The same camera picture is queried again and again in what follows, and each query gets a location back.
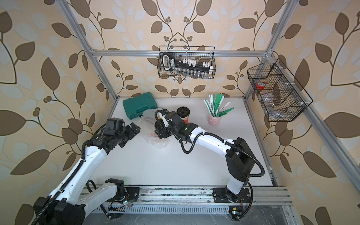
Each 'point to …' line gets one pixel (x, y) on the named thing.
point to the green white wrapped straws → (213, 106)
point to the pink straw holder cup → (213, 121)
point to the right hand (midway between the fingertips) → (161, 128)
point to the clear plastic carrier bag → (146, 123)
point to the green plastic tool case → (135, 106)
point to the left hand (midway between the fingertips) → (133, 130)
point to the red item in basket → (260, 85)
